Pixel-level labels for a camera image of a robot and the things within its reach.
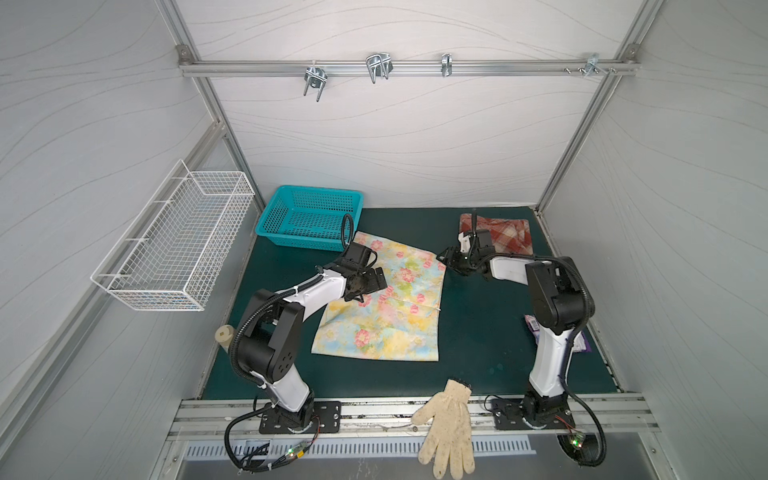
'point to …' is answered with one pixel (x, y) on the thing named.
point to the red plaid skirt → (507, 235)
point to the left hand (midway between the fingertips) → (378, 280)
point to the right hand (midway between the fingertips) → (446, 252)
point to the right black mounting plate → (509, 414)
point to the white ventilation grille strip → (224, 449)
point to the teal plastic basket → (310, 217)
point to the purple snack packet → (580, 344)
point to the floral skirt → (399, 322)
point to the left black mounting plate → (326, 420)
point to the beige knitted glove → (447, 442)
